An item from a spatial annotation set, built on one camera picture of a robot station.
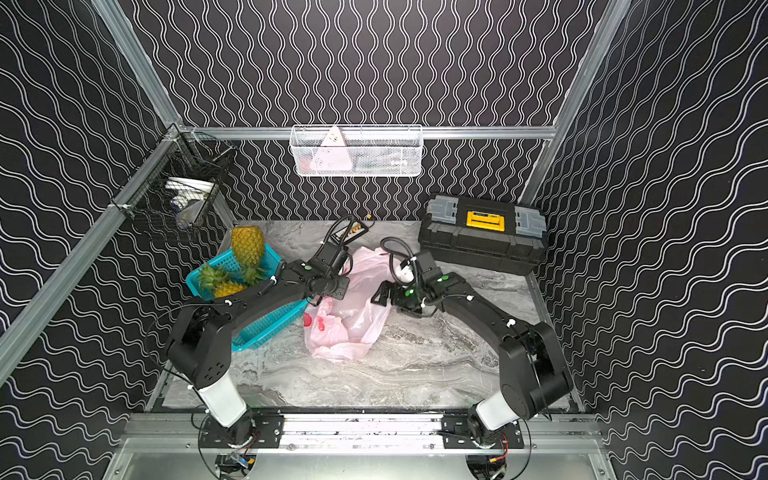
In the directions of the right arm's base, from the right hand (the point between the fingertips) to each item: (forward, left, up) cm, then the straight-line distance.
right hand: (384, 303), depth 84 cm
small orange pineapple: (+7, +51, 0) cm, 51 cm away
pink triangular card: (+36, +16, +23) cm, 46 cm away
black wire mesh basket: (+20, +54, +26) cm, 63 cm away
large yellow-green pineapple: (+17, +43, +5) cm, 46 cm away
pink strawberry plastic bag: (-4, +11, -6) cm, 13 cm away
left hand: (+8, +14, 0) cm, 16 cm away
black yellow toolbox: (+23, -32, +5) cm, 40 cm away
